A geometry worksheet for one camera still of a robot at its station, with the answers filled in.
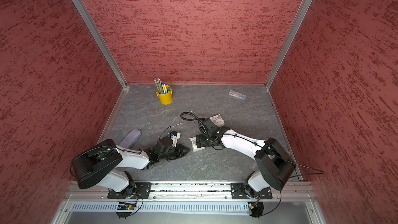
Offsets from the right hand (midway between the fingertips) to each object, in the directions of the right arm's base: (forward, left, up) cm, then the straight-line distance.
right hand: (202, 145), depth 86 cm
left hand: (-4, +7, -2) cm, 8 cm away
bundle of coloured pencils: (+38, +27, +9) cm, 48 cm away
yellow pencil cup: (+34, +25, +2) cm, 42 cm away
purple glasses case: (+4, +42, +1) cm, 42 cm away
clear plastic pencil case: (+40, -27, -3) cm, 48 cm away
